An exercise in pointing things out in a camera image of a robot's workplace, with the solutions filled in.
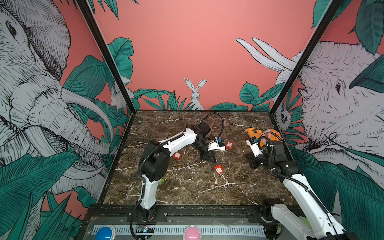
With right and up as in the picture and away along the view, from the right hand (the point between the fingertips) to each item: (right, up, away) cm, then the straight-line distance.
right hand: (245, 152), depth 78 cm
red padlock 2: (-4, +1, +22) cm, 22 cm away
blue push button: (-68, -35, -11) cm, 77 cm away
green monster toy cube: (-46, -17, +6) cm, 50 cm away
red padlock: (-39, -5, +15) cm, 42 cm away
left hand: (-16, -4, +3) cm, 17 cm away
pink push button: (-28, -35, -10) cm, 46 cm away
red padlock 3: (-14, -10, +3) cm, 17 cm away
